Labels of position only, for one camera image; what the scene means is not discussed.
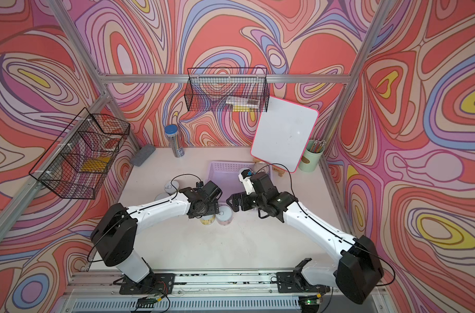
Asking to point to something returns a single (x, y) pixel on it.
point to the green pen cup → (312, 156)
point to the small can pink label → (225, 215)
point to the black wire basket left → (76, 163)
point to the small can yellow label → (207, 220)
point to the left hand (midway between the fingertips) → (211, 210)
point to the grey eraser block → (142, 154)
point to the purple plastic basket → (225, 175)
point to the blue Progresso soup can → (260, 167)
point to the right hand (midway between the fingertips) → (239, 203)
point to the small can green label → (169, 189)
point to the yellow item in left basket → (95, 164)
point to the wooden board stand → (280, 172)
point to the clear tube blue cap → (171, 134)
